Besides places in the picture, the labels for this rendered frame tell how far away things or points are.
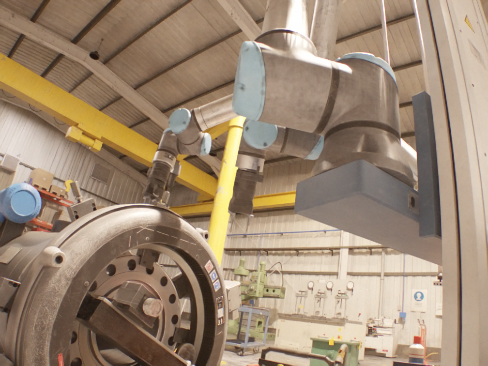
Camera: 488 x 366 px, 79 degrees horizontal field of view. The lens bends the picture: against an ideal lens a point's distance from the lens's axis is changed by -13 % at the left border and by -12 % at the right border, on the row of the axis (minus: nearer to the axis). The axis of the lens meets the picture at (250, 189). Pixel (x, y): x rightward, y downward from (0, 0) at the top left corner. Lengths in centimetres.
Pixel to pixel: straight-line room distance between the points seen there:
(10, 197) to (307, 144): 116
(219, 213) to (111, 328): 411
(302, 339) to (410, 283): 531
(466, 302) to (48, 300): 79
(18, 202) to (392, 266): 1127
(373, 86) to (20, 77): 1232
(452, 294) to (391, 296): 1121
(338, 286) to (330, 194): 722
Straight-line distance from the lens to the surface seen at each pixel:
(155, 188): 129
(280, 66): 62
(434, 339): 1142
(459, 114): 66
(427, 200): 62
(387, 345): 1028
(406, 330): 1158
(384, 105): 65
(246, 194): 107
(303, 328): 740
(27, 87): 1261
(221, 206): 492
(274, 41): 68
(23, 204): 155
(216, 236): 481
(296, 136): 95
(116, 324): 90
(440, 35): 80
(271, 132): 93
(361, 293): 740
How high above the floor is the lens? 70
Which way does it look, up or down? 21 degrees up
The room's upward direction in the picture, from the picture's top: 9 degrees clockwise
